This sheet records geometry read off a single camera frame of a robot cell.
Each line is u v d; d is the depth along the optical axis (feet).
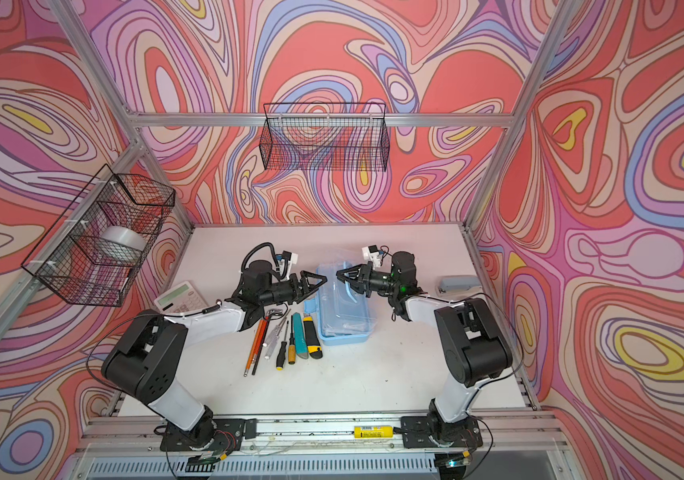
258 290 2.32
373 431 2.40
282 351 2.83
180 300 3.14
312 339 2.95
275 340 2.92
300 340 2.96
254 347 2.87
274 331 2.98
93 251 2.41
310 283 2.59
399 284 2.36
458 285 3.23
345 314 2.61
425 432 2.36
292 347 2.83
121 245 2.30
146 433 2.46
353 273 2.68
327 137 3.16
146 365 1.50
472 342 1.57
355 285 2.59
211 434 2.36
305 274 2.57
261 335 2.96
